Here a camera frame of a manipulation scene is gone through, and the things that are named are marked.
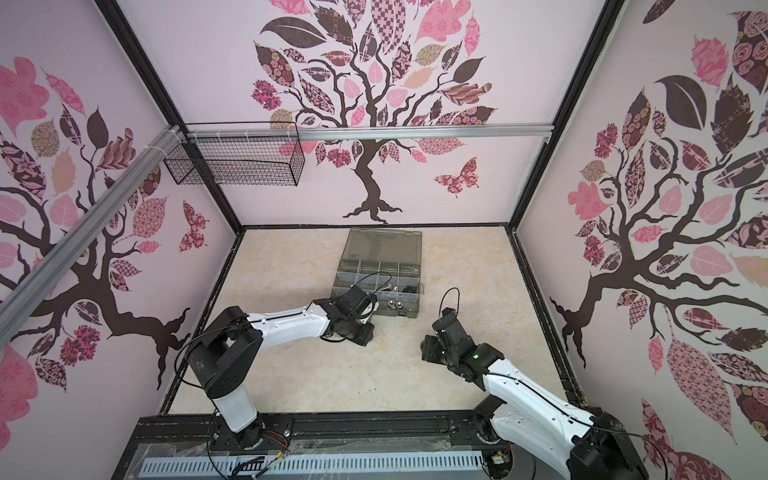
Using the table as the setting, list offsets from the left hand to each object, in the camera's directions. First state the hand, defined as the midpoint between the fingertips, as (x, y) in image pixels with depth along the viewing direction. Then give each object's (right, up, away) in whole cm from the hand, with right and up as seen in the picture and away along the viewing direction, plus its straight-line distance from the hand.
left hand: (368, 341), depth 89 cm
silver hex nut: (+7, +10, +7) cm, 14 cm away
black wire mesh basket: (-43, +60, +6) cm, 74 cm away
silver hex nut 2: (+10, +10, +6) cm, 15 cm away
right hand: (+17, +1, -5) cm, 18 cm away
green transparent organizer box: (+5, +23, +16) cm, 29 cm away
